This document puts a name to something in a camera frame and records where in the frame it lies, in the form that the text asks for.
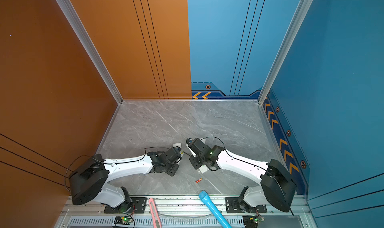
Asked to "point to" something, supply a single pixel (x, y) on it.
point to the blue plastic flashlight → (205, 198)
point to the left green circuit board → (123, 220)
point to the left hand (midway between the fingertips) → (175, 168)
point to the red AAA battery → (198, 181)
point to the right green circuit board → (251, 221)
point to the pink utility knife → (155, 218)
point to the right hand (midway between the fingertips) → (192, 160)
